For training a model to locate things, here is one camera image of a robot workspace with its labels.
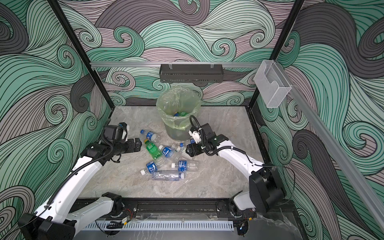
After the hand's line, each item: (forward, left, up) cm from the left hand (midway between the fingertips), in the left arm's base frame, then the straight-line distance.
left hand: (134, 142), depth 77 cm
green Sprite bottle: (+4, -7, -15) cm, 17 cm away
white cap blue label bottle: (+1, -17, -13) cm, 22 cm away
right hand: (+1, -31, -7) cm, 32 cm away
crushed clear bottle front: (-12, -18, -14) cm, 26 cm away
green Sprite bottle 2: (+27, -25, -7) cm, 38 cm away
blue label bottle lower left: (-7, -9, -14) cm, 18 cm away
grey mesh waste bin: (+9, -23, +8) cm, 26 cm away
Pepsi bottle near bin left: (+14, -3, -14) cm, 20 cm away
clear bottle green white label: (+5, -22, -17) cm, 28 cm away
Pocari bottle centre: (-7, -26, -14) cm, 30 cm away
